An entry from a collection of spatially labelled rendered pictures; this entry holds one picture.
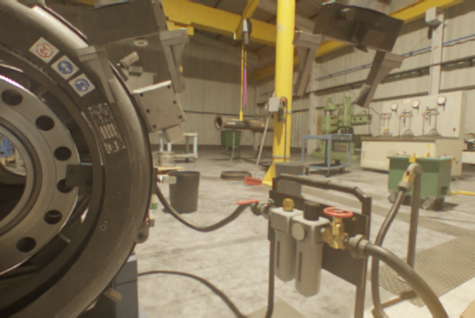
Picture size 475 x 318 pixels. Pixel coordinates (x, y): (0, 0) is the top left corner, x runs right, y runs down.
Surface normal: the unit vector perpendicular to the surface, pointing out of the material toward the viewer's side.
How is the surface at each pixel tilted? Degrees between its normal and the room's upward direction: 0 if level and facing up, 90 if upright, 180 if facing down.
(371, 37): 135
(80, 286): 90
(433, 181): 90
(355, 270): 90
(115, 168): 90
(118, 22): 114
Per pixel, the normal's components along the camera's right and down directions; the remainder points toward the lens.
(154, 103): 0.55, 0.07
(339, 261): -0.83, 0.02
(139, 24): -0.11, 0.47
